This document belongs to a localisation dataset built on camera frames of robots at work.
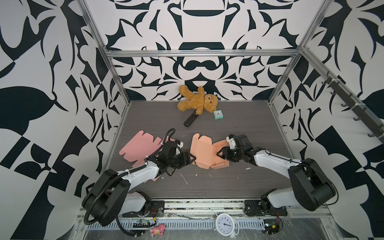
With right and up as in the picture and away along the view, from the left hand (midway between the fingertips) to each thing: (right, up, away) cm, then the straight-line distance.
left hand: (194, 157), depth 83 cm
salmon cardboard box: (+7, +2, +4) cm, 8 cm away
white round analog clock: (+14, -26, -15) cm, 33 cm away
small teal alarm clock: (+18, +24, +27) cm, 40 cm away
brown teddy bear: (+4, +33, +28) cm, 43 cm away
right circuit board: (+36, -29, -12) cm, 48 cm away
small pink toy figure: (-16, -28, -17) cm, 36 cm away
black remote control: (-2, +21, +24) cm, 32 cm away
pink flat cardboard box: (-34, +3, +16) cm, 38 cm away
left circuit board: (-24, -26, -13) cm, 38 cm away
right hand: (+15, +1, +5) cm, 16 cm away
